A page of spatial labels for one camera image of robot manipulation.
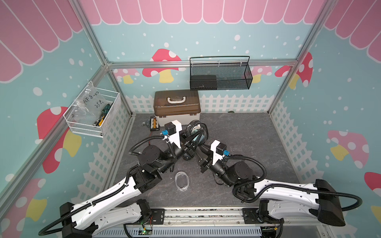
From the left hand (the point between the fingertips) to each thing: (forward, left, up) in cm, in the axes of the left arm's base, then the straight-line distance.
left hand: (201, 132), depth 55 cm
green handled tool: (+18, +48, -9) cm, 52 cm away
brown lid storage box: (+39, +15, -22) cm, 47 cm away
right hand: (-3, +3, -6) cm, 7 cm away
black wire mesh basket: (+53, -13, -7) cm, 55 cm away
